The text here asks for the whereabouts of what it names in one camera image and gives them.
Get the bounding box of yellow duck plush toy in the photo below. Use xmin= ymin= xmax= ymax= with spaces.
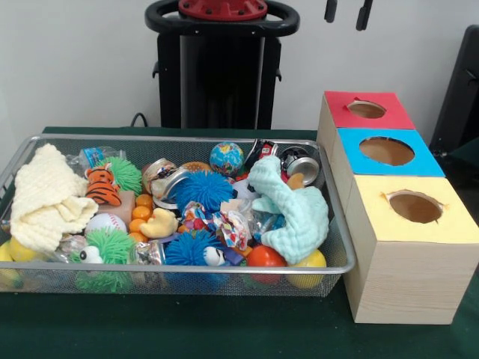
xmin=139 ymin=207 xmax=180 ymax=239

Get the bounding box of wooden box with three holes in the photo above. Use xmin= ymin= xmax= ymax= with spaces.
xmin=316 ymin=90 xmax=479 ymax=325

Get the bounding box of blue spiky ball with eyes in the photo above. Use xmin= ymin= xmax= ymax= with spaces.
xmin=164 ymin=229 xmax=230 ymax=289

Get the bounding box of silver mesh bin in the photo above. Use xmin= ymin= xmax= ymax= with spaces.
xmin=0 ymin=133 xmax=356 ymax=298

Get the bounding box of black flat panel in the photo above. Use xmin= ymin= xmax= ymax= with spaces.
xmin=429 ymin=24 xmax=479 ymax=150

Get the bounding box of green spiky ball with eyes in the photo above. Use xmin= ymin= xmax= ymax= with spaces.
xmin=69 ymin=227 xmax=138 ymax=293

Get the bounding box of dark green tablecloth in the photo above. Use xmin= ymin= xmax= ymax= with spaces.
xmin=443 ymin=138 xmax=479 ymax=177
xmin=0 ymin=126 xmax=479 ymax=359

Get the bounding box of orange tiger plush toy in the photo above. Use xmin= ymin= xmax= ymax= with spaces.
xmin=84 ymin=162 xmax=123 ymax=207

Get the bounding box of cream knitted cloth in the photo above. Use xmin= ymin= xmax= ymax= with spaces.
xmin=10 ymin=143 xmax=100 ymax=252

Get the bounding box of white baseball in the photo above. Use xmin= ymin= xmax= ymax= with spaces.
xmin=85 ymin=213 xmax=128 ymax=239

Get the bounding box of globe print ball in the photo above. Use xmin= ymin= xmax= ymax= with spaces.
xmin=209 ymin=141 xmax=245 ymax=177

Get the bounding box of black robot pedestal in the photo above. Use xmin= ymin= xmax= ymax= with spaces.
xmin=144 ymin=0 xmax=301 ymax=130

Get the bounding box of mint green cloth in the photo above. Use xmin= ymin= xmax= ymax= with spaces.
xmin=246 ymin=156 xmax=330 ymax=266

